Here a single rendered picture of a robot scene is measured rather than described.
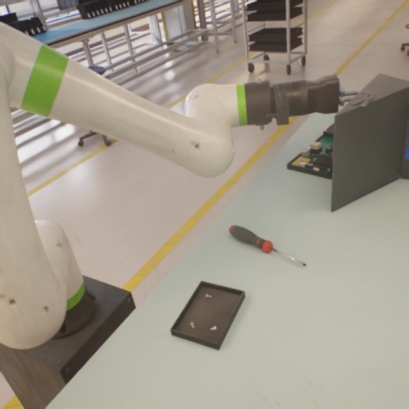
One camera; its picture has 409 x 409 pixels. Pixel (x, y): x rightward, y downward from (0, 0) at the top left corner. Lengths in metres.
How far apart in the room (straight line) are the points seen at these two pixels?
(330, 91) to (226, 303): 0.50
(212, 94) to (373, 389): 0.61
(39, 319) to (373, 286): 0.55
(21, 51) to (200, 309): 0.49
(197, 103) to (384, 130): 0.38
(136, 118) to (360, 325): 0.50
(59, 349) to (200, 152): 0.53
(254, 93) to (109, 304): 0.60
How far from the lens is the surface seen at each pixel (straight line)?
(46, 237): 0.88
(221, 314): 0.66
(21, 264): 0.70
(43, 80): 0.72
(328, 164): 0.98
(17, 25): 4.85
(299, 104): 0.90
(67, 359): 0.96
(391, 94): 0.86
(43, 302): 0.75
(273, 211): 0.87
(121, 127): 0.75
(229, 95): 0.89
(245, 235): 0.77
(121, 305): 1.03
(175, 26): 7.40
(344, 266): 0.74
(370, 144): 0.87
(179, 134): 0.77
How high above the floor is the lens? 1.50
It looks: 32 degrees down
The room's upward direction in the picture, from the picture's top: 10 degrees counter-clockwise
